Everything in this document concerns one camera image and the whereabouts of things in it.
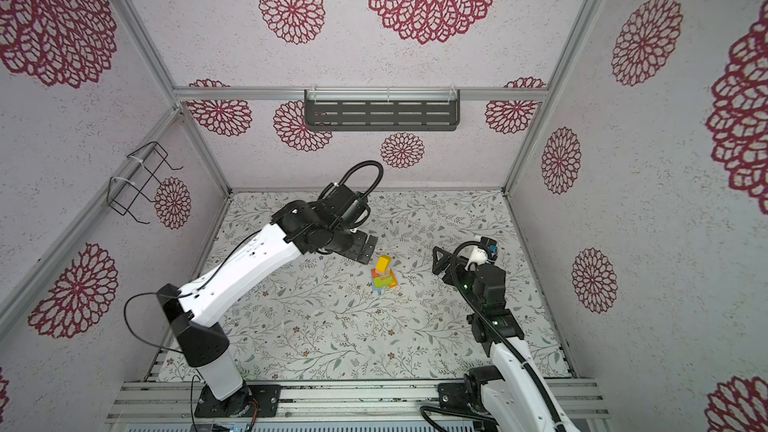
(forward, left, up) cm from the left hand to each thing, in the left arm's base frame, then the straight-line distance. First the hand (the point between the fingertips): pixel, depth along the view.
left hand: (355, 248), depth 75 cm
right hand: (+2, -24, -4) cm, 24 cm away
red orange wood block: (+2, -4, -15) cm, 16 cm away
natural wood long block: (+2, -8, -17) cm, 19 cm away
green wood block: (+2, -6, -22) cm, 23 cm away
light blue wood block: (0, -5, -24) cm, 24 cm away
